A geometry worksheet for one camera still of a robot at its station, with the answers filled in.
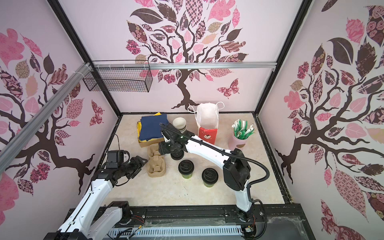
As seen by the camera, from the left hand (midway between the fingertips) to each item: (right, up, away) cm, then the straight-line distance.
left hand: (145, 166), depth 81 cm
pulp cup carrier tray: (+4, -2, +6) cm, 8 cm away
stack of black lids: (+16, +3, +13) cm, 21 cm away
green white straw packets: (+56, +20, +6) cm, 60 cm away
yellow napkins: (-14, +22, +26) cm, 37 cm away
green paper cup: (+35, -11, -1) cm, 37 cm away
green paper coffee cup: (+23, -6, +1) cm, 24 cm away
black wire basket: (-37, +61, +40) cm, 81 cm away
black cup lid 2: (+23, 0, -2) cm, 23 cm away
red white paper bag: (+36, +29, +19) cm, 50 cm away
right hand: (+9, +10, -1) cm, 14 cm away
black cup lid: (+36, -4, -6) cm, 36 cm away
